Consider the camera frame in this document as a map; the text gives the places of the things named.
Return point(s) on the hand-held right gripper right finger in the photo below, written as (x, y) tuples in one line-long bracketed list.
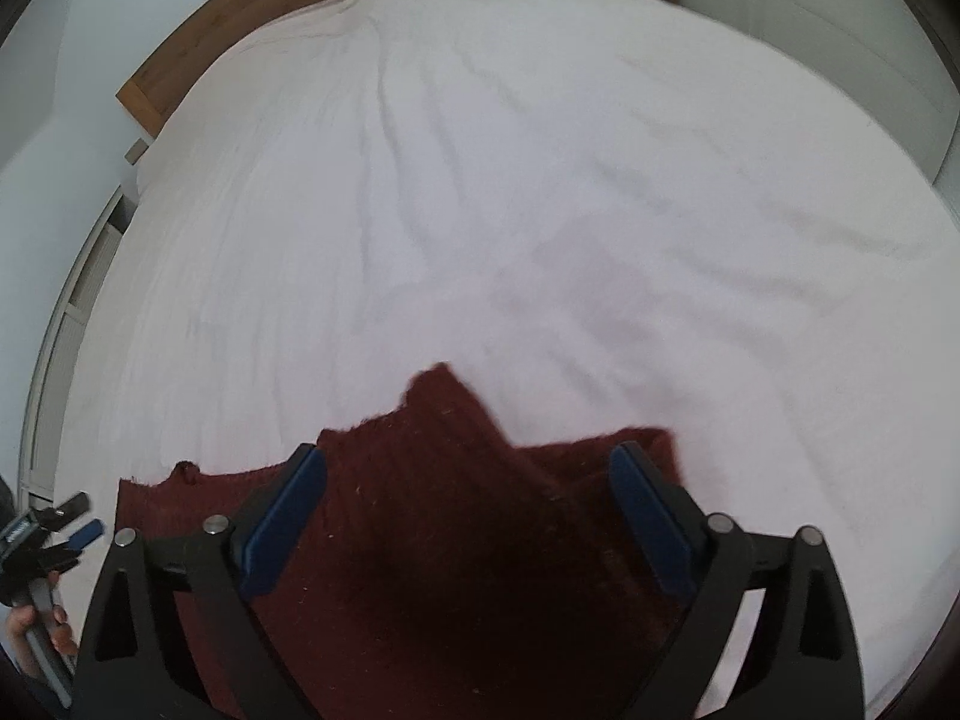
[(652, 525)]

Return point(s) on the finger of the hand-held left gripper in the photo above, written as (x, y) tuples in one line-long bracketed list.
[(84, 534), (67, 506)]

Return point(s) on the wooden headboard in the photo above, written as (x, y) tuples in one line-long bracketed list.
[(195, 60)]

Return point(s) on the white bed duvet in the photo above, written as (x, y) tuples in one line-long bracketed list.
[(525, 202)]

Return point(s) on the dark red knit sweater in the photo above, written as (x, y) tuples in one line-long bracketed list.
[(450, 540)]

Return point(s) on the wall socket plate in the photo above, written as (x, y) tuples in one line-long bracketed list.
[(135, 151)]

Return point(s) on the white wardrobe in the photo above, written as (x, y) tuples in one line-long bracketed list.
[(825, 52)]

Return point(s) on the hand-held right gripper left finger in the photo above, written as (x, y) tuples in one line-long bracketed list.
[(285, 525)]

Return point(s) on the person's left hand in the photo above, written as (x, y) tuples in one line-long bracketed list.
[(64, 641)]

